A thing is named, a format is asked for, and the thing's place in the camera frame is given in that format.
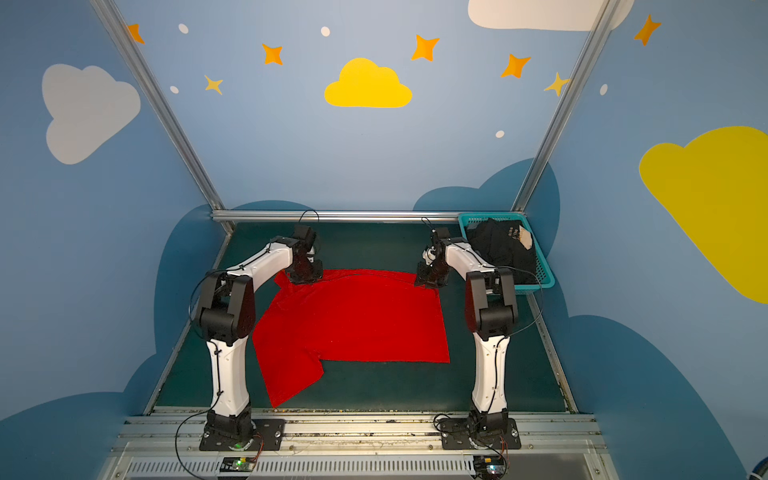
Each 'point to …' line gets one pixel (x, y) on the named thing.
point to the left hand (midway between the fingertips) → (320, 278)
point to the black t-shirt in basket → (508, 245)
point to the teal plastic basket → (545, 276)
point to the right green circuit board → (489, 466)
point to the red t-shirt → (345, 316)
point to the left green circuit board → (237, 464)
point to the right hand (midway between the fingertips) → (422, 280)
